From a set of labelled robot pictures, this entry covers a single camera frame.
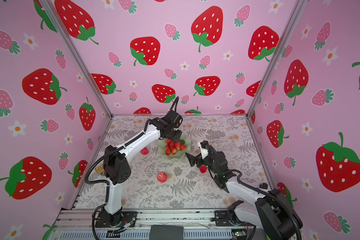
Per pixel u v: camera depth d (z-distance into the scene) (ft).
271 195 1.43
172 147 3.18
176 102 2.37
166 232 2.31
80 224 2.40
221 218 2.43
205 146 2.24
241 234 2.30
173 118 2.29
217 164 1.98
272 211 1.36
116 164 1.68
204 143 2.22
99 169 2.86
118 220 2.27
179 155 3.19
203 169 2.91
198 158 2.35
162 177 2.77
